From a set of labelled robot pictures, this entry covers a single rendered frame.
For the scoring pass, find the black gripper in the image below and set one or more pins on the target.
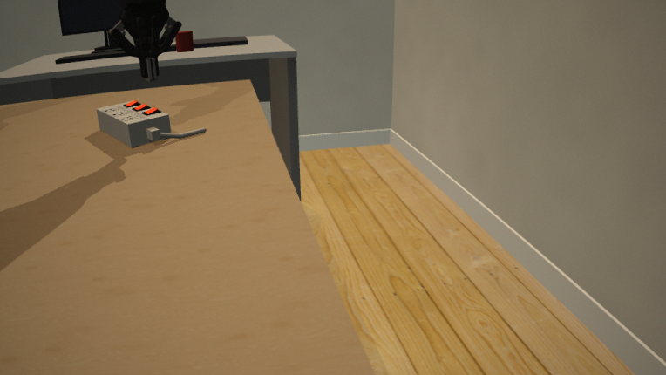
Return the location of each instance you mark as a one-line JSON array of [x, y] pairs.
[[142, 21]]

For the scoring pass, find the grey power strip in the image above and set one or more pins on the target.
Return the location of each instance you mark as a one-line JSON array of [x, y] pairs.
[[135, 124]]

